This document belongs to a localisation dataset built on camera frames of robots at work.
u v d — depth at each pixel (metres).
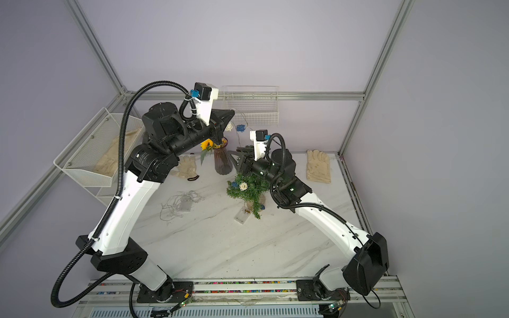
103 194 0.78
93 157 0.75
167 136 0.41
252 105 0.93
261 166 0.59
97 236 0.39
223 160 1.02
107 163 0.76
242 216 0.95
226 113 0.51
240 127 0.62
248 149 0.69
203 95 0.42
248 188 0.74
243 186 0.73
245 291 0.75
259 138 0.56
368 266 0.40
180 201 0.97
